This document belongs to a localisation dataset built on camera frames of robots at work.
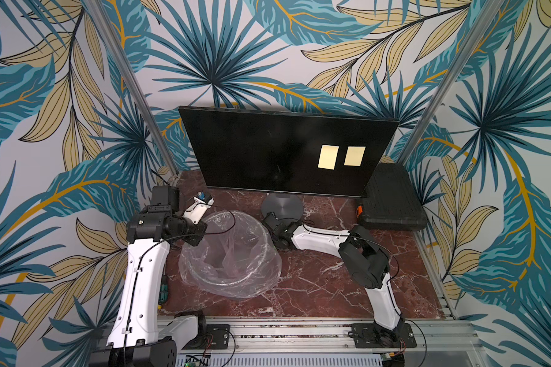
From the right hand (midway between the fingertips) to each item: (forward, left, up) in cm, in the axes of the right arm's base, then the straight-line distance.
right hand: (270, 241), depth 95 cm
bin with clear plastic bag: (-12, +11, +11) cm, 19 cm away
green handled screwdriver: (-19, +37, +2) cm, 42 cm away
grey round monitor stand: (+16, -7, +2) cm, 18 cm away
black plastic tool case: (+13, -53, +8) cm, 55 cm away
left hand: (-8, +22, +23) cm, 33 cm away
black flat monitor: (+27, -4, +25) cm, 37 cm away
